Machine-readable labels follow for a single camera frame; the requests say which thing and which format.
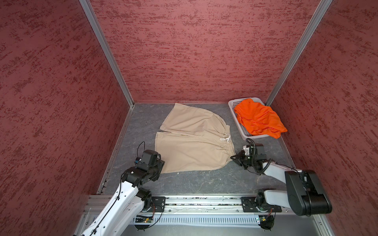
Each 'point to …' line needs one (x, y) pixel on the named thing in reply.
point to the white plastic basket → (241, 129)
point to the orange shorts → (259, 119)
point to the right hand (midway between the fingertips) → (229, 159)
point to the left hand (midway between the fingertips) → (163, 167)
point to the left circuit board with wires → (142, 220)
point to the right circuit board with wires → (266, 221)
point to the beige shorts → (190, 139)
